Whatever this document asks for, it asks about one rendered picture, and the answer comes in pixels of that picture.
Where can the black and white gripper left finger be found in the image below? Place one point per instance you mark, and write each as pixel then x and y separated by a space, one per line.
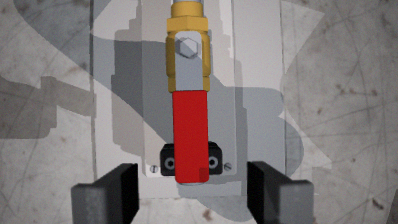
pixel 112 199

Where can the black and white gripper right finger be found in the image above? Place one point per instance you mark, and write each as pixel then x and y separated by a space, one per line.
pixel 274 198

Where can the brass ball valve with red handle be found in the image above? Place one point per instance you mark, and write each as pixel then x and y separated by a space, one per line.
pixel 203 114

